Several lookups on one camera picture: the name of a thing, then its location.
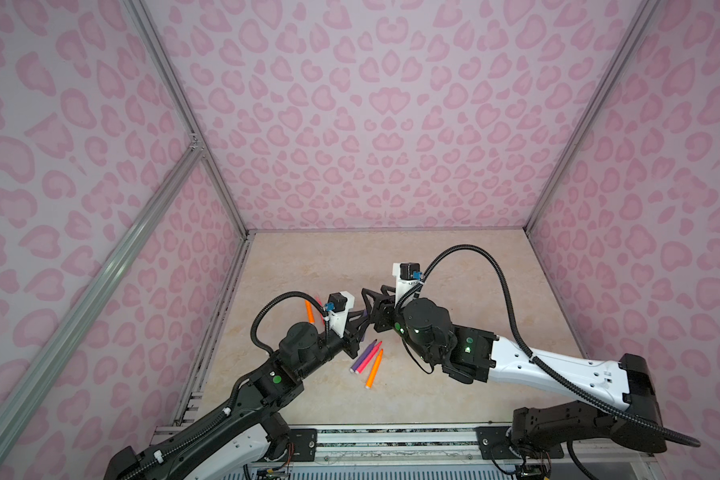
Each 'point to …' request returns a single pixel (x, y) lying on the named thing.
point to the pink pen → (366, 361)
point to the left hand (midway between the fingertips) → (371, 310)
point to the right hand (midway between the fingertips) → (368, 290)
